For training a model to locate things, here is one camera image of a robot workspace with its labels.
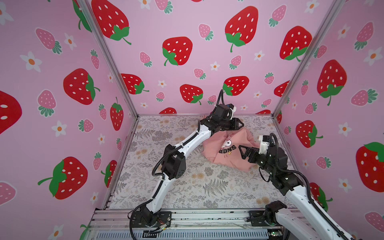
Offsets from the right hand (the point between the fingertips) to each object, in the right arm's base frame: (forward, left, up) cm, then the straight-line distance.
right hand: (244, 147), depth 76 cm
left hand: (+14, 0, +3) cm, 14 cm away
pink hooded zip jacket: (+6, +11, -12) cm, 17 cm away
